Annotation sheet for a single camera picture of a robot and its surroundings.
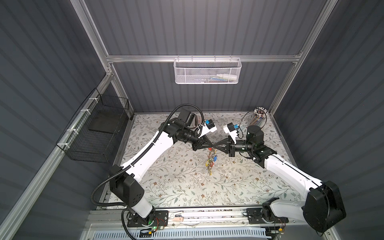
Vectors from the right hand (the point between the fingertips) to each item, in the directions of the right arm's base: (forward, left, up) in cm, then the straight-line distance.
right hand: (216, 148), depth 71 cm
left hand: (+1, +2, +1) cm, 3 cm away
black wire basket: (+6, +60, +4) cm, 61 cm away
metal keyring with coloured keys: (-3, +2, -4) cm, 5 cm away
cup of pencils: (+29, -31, -10) cm, 44 cm away
